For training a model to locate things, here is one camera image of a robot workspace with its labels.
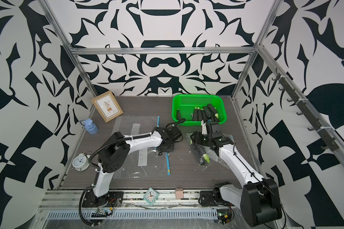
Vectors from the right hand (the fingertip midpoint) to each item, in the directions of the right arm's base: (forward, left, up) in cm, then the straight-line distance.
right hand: (194, 134), depth 85 cm
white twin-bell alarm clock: (-14, +65, -6) cm, 67 cm away
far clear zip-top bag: (+14, +42, -10) cm, 46 cm away
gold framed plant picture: (+24, +58, -1) cm, 63 cm away
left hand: (-2, +16, -11) cm, 19 cm away
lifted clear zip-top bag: (-9, -10, -9) cm, 16 cm away
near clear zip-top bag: (-12, +27, -13) cm, 32 cm away
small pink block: (-29, +10, -11) cm, 32 cm away
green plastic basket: (+28, -4, -8) cm, 29 cm away
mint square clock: (-30, +24, -9) cm, 40 cm away
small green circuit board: (-37, +47, -7) cm, 61 cm away
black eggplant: (-7, -3, -7) cm, 10 cm away
